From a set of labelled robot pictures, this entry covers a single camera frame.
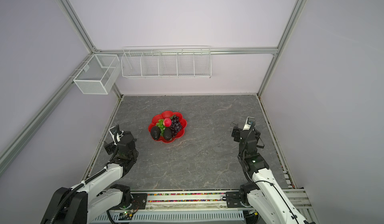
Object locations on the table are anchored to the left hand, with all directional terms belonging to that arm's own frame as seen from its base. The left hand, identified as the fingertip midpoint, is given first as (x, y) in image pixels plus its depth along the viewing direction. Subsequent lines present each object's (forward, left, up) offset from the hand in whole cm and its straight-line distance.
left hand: (116, 137), depth 81 cm
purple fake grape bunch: (+11, -31, -9) cm, 34 cm away
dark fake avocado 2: (+5, -27, -8) cm, 28 cm away
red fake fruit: (+12, -26, -5) cm, 29 cm away
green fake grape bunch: (+12, -22, -9) cm, 26 cm away
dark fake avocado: (+6, -19, -7) cm, 21 cm away
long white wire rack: (+45, -28, +17) cm, 55 cm away
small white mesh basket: (+43, +19, +10) cm, 48 cm away
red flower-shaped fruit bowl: (+15, -36, -13) cm, 41 cm away
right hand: (-3, -71, +6) cm, 71 cm away
